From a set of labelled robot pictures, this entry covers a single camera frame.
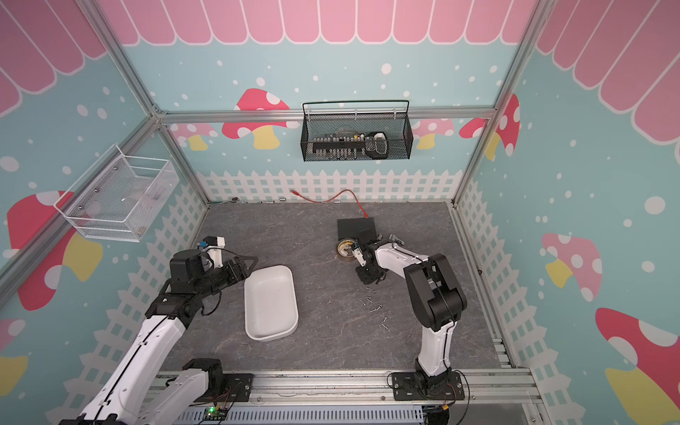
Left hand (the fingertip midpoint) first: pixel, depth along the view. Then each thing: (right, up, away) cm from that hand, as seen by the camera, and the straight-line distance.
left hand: (252, 266), depth 79 cm
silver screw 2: (+38, -11, +15) cm, 42 cm away
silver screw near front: (+41, -18, +9) cm, 46 cm away
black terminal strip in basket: (+26, +39, +11) cm, 48 cm away
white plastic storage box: (+2, -16, +11) cm, 20 cm away
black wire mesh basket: (+43, +44, +14) cm, 63 cm away
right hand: (+37, -6, +19) cm, 42 cm away
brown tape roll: (+27, +4, +25) cm, 37 cm away
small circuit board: (-8, -40, -6) cm, 41 cm away
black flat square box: (+35, +11, +34) cm, 50 cm away
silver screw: (+38, -16, +11) cm, 43 cm away
